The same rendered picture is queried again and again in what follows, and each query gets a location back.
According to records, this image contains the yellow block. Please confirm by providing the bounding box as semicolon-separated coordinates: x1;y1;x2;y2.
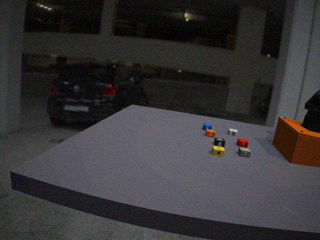
212;145;225;157

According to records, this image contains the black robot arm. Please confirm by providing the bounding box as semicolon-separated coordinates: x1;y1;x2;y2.
300;90;320;133

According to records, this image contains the small white digit block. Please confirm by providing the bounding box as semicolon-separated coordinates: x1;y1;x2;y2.
228;128;238;137

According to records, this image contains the blue block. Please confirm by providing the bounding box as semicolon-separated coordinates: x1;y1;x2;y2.
203;124;212;131

